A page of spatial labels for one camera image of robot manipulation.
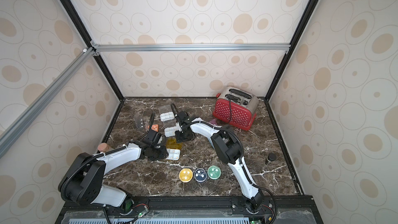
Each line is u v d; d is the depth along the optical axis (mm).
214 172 833
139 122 1058
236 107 919
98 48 906
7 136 507
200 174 829
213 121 1016
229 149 577
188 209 730
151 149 695
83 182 428
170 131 1000
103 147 817
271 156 796
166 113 1098
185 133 833
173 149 922
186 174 828
